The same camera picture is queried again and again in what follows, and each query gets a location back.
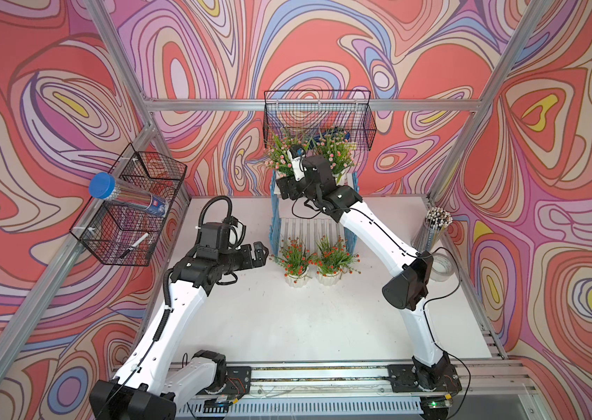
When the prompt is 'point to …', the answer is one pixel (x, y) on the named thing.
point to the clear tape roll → (443, 267)
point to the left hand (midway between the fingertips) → (258, 253)
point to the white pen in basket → (130, 248)
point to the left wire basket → (123, 234)
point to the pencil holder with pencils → (432, 229)
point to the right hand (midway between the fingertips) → (291, 182)
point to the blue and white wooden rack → (354, 178)
